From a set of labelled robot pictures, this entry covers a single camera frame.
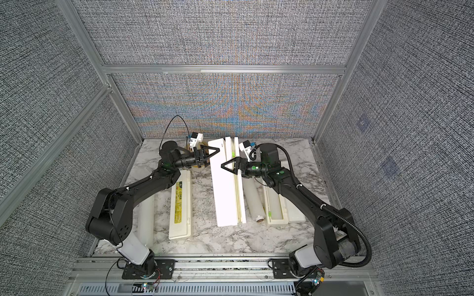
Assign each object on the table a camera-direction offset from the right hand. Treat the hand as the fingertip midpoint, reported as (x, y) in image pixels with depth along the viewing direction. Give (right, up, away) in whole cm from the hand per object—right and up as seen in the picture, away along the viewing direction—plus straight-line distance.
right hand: (226, 164), depth 73 cm
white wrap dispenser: (+24, -21, +10) cm, 33 cm away
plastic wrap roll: (+12, -13, +18) cm, 25 cm away
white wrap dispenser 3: (+1, -8, -5) cm, 9 cm away
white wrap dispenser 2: (-21, -17, +11) cm, 29 cm away
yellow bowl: (-10, -1, +6) cm, 12 cm away
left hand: (-2, +4, +2) cm, 5 cm away
